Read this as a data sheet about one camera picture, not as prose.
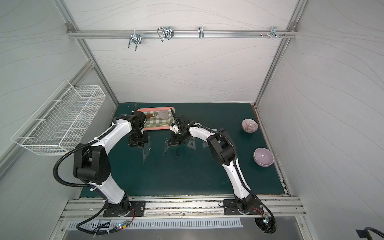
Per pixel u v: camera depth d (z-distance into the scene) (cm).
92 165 46
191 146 98
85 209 75
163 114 112
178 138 86
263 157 90
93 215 59
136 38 78
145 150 84
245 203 64
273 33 77
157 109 114
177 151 95
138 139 75
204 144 98
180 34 78
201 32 78
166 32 77
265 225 72
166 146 94
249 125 105
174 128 93
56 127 67
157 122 110
